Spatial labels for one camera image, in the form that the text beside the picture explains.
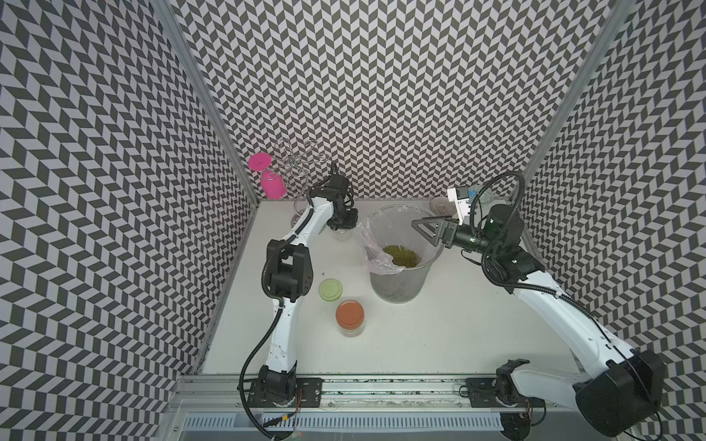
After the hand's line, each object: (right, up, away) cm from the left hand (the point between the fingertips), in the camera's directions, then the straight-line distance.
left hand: (351, 225), depth 98 cm
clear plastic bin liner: (+13, -5, -6) cm, 16 cm away
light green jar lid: (-7, -22, -6) cm, 24 cm away
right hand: (+18, 0, -30) cm, 35 cm away
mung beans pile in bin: (+18, -11, -4) cm, 21 cm away
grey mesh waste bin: (+15, -19, -17) cm, 29 cm away
